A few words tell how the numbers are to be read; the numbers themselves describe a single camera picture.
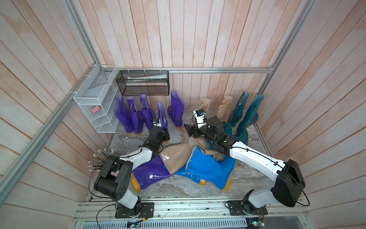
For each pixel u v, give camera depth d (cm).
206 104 92
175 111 95
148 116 92
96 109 82
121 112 90
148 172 82
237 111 92
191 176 80
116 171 50
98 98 69
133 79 90
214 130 57
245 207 66
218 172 80
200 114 65
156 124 79
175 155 86
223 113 97
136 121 90
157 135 68
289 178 41
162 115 98
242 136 95
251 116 91
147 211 73
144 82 104
